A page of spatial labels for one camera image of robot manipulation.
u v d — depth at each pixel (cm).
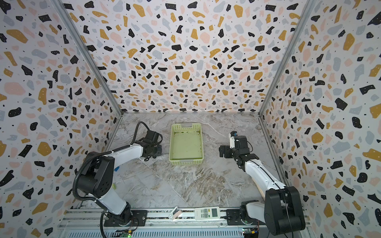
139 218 73
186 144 103
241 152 68
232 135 80
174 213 74
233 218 73
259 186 83
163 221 73
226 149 79
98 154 51
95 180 46
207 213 75
